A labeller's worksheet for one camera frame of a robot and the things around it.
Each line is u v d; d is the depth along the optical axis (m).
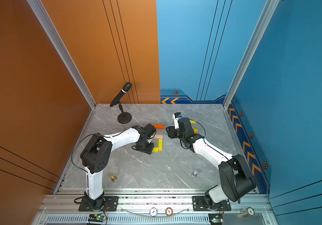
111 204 0.74
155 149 0.92
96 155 0.52
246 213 0.66
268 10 0.71
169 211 0.71
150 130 0.80
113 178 0.80
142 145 0.79
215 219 0.71
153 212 0.71
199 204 0.72
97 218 0.71
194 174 0.81
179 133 0.74
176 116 0.76
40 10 0.70
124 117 1.10
